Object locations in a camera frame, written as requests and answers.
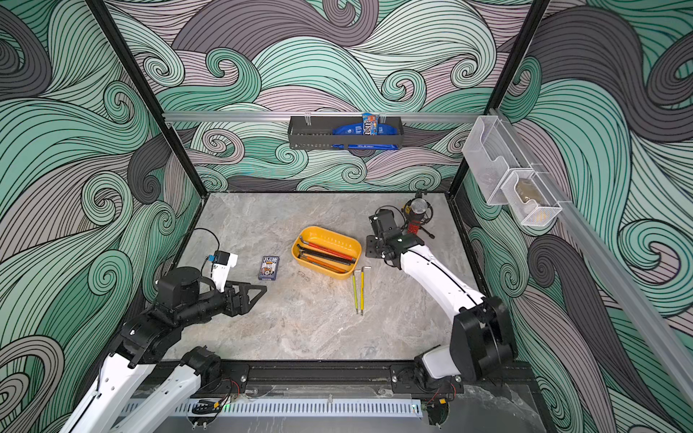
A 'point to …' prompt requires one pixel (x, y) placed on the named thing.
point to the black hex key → (326, 254)
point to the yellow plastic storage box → (331, 239)
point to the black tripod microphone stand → (417, 211)
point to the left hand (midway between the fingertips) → (258, 285)
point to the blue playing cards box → (268, 268)
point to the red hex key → (327, 250)
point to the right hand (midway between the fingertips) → (379, 245)
